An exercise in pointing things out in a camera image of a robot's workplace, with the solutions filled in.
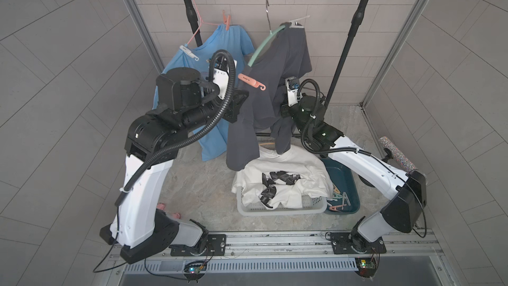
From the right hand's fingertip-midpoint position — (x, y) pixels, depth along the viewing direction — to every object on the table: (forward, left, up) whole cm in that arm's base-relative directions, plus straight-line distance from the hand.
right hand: (283, 89), depth 72 cm
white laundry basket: (-31, -10, -36) cm, 48 cm away
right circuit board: (-51, -24, -39) cm, 69 cm away
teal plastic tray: (-29, -23, -37) cm, 52 cm away
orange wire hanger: (-7, +7, -24) cm, 26 cm away
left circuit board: (-49, +33, -32) cm, 67 cm away
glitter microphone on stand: (-19, -39, -17) cm, 46 cm away
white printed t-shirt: (-21, +1, -31) cm, 38 cm away
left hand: (-16, +11, +14) cm, 24 cm away
